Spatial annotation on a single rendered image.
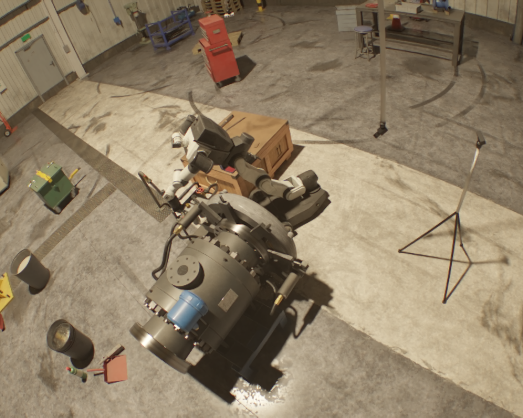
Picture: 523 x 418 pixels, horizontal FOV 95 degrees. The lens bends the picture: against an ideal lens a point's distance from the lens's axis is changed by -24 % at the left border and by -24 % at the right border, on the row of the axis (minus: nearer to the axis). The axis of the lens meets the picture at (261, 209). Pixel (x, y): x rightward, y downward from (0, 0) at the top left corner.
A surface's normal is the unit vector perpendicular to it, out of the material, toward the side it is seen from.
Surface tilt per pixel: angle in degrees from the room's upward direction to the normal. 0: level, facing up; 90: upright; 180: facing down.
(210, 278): 29
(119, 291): 0
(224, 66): 90
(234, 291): 61
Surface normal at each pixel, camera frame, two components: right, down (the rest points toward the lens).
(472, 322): -0.21, -0.66
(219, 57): 0.33, 0.66
